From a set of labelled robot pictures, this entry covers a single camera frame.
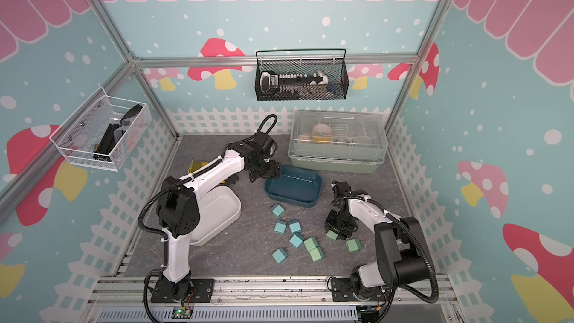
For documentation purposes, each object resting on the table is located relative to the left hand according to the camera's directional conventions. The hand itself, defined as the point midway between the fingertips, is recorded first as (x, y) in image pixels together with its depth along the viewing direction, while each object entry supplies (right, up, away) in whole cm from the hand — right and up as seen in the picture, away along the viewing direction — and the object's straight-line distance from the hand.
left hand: (271, 177), depth 91 cm
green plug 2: (+17, -27, -10) cm, 34 cm away
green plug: (+16, -24, -8) cm, 30 cm away
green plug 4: (+31, -24, -9) cm, 41 cm away
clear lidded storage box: (+26, +15, +6) cm, 31 cm away
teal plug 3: (+10, -23, -8) cm, 26 cm away
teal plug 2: (+9, -19, -4) cm, 21 cm away
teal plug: (+4, -19, -4) cm, 20 cm away
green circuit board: (-28, -42, -20) cm, 54 cm away
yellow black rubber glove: (-36, +5, +12) cm, 38 cm away
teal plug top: (+2, -13, +1) cm, 14 cm away
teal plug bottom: (+4, -27, -11) cm, 30 cm away
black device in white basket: (-51, +13, -20) cm, 56 cm away
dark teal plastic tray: (+11, -5, +9) cm, 15 cm away
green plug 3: (+23, -21, -7) cm, 32 cm away
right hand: (+23, -21, -4) cm, 31 cm away
